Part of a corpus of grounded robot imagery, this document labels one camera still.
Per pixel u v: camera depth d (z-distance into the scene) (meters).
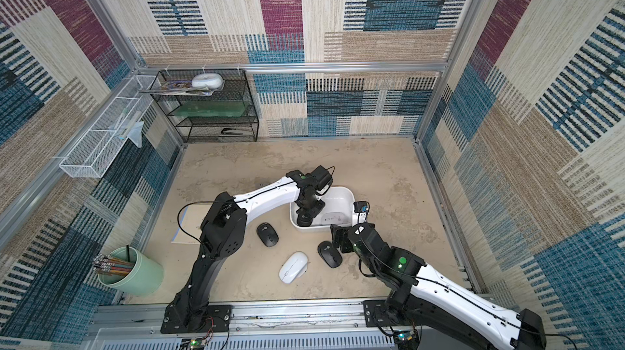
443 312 0.50
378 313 0.74
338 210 0.97
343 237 0.67
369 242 0.55
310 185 0.77
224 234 0.54
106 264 0.67
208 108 0.98
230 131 1.10
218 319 0.71
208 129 1.19
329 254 0.85
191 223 0.94
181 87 0.92
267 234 0.89
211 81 0.89
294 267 0.81
